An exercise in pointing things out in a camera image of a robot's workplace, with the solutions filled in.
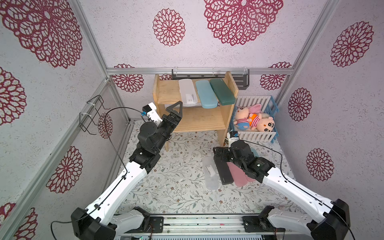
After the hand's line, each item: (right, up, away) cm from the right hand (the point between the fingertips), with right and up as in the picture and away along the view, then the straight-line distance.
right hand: (223, 149), depth 79 cm
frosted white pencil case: (-5, -17, +11) cm, 21 cm away
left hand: (-22, +19, -16) cm, 33 cm away
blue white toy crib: (+44, +29, +37) cm, 65 cm away
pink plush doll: (+19, +21, +26) cm, 38 cm away
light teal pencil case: (+26, -4, +21) cm, 34 cm away
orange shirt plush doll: (+29, +16, +24) cm, 41 cm away
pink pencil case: (+5, -8, -24) cm, 26 cm away
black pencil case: (+3, -14, +12) cm, 19 cm away
